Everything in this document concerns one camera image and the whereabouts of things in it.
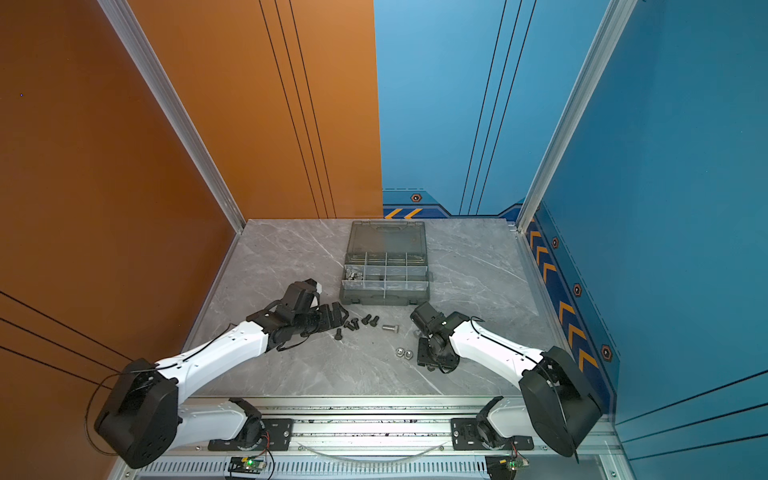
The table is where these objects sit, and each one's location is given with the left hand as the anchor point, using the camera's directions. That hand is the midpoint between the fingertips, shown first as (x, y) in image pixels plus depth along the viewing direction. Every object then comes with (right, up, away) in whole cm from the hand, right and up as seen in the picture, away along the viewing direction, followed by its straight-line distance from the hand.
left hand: (339, 315), depth 86 cm
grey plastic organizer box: (+13, +14, +16) cm, 25 cm away
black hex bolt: (-1, -7, +4) cm, 8 cm away
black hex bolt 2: (+2, -5, +5) cm, 7 cm away
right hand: (+24, -13, -2) cm, 28 cm away
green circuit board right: (+42, -33, -15) cm, 56 cm away
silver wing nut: (+2, +10, +16) cm, 19 cm away
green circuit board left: (-21, -33, -15) cm, 41 cm away
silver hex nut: (+17, -11, +1) cm, 21 cm away
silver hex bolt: (+15, -5, +5) cm, 17 cm away
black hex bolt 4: (+9, -4, +6) cm, 12 cm away
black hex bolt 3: (+7, -3, +8) cm, 11 cm away
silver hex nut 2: (+20, -11, -1) cm, 23 cm away
